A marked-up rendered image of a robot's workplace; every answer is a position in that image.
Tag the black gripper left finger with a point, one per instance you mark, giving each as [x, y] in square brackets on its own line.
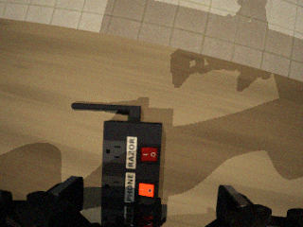
[46, 209]

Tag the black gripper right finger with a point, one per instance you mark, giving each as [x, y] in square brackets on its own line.
[245, 215]

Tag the black power strip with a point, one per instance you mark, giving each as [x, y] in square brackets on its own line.
[130, 167]

